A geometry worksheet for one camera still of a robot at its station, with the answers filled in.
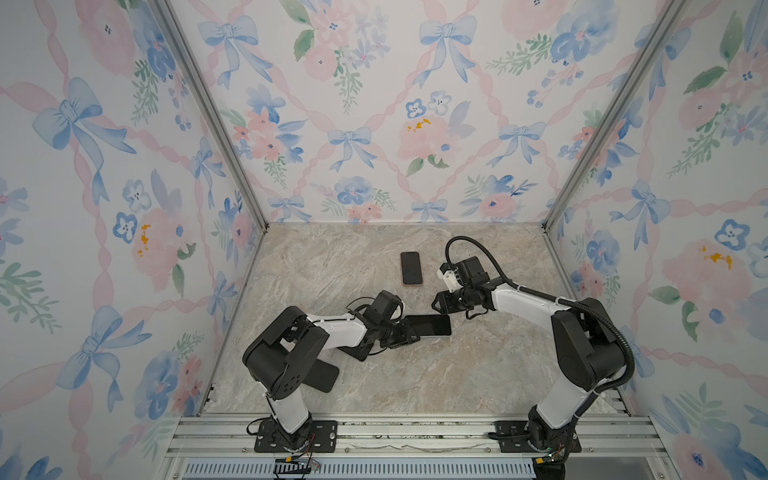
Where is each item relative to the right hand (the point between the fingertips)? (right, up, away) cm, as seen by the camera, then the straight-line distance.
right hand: (438, 301), depth 94 cm
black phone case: (-35, -20, -9) cm, 41 cm away
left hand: (-7, -10, -6) cm, 13 cm away
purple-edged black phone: (-7, +10, +16) cm, 20 cm away
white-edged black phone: (-24, -13, -8) cm, 29 cm away
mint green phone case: (-1, -11, +1) cm, 11 cm away
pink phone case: (-8, +5, +9) cm, 12 cm away
